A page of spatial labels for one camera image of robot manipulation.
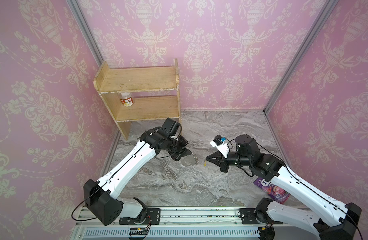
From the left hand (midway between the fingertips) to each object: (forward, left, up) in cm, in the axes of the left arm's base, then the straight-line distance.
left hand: (194, 152), depth 70 cm
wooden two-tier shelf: (+54, +42, -10) cm, 69 cm away
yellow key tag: (-5, -5, -2) cm, 7 cm away
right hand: (-3, -6, +1) cm, 7 cm away
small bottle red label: (+34, +41, +2) cm, 53 cm away
